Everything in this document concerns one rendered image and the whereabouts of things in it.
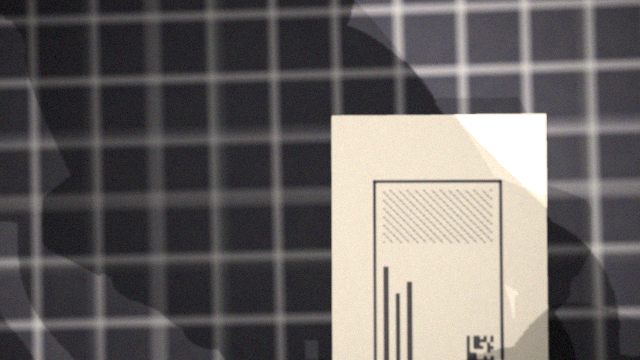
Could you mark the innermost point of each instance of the black grid-patterned work mat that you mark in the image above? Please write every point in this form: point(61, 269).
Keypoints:
point(166, 165)

